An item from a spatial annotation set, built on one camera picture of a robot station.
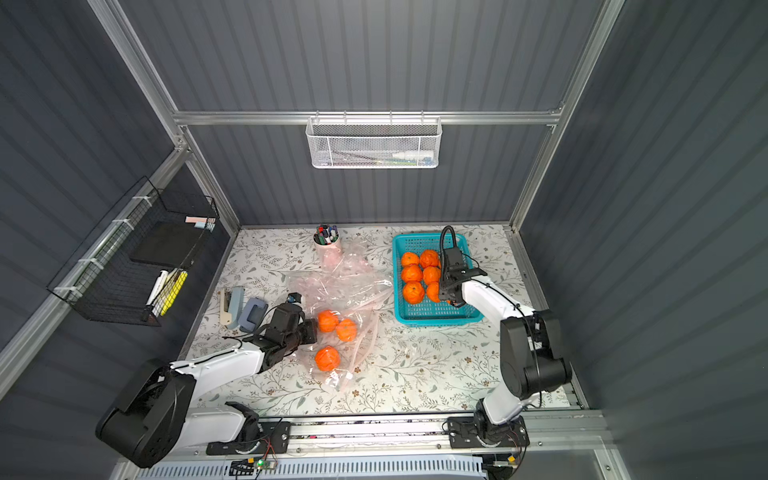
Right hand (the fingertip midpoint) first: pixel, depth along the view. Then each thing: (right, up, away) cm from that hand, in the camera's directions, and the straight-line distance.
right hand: (460, 289), depth 93 cm
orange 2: (-41, -9, -6) cm, 42 cm away
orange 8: (-8, -1, +3) cm, 9 cm away
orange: (-39, -18, -11) cm, 45 cm away
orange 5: (-15, +5, +6) cm, 17 cm away
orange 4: (-15, +10, +12) cm, 22 cm away
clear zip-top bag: (-34, -18, -5) cm, 39 cm away
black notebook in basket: (-79, +14, -17) cm, 82 cm away
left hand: (-45, -10, -2) cm, 46 cm away
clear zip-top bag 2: (-36, +1, +9) cm, 37 cm away
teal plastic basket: (-11, -8, +4) cm, 14 cm away
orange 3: (-35, -12, -5) cm, 37 cm away
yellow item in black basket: (-73, +2, -23) cm, 76 cm away
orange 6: (-8, +4, +6) cm, 11 cm away
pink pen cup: (-43, +14, +9) cm, 46 cm away
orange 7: (-15, -1, +1) cm, 15 cm away
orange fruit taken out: (-8, +10, +9) cm, 16 cm away
